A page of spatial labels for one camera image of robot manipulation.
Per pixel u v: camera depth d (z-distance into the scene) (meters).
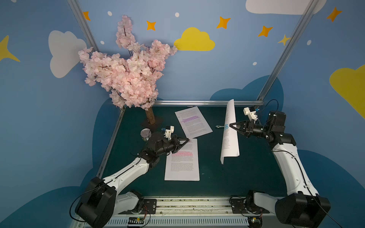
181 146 0.71
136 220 0.73
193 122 1.13
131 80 0.62
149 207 0.73
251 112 0.66
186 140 0.75
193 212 0.73
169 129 0.75
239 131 0.65
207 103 1.61
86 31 0.77
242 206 0.74
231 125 0.68
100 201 0.40
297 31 0.78
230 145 0.65
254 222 0.73
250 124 0.62
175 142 0.68
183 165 0.89
